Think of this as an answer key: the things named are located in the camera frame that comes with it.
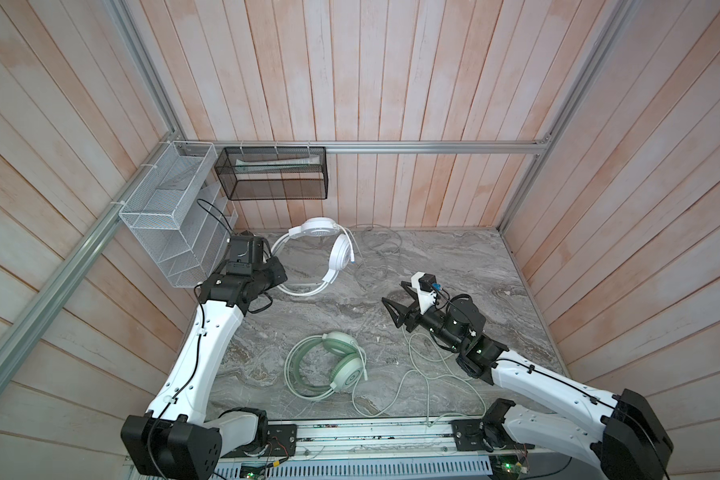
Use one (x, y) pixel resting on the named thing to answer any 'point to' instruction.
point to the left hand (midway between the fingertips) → (281, 275)
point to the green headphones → (348, 369)
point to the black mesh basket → (274, 172)
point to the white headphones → (340, 251)
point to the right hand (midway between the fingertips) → (395, 291)
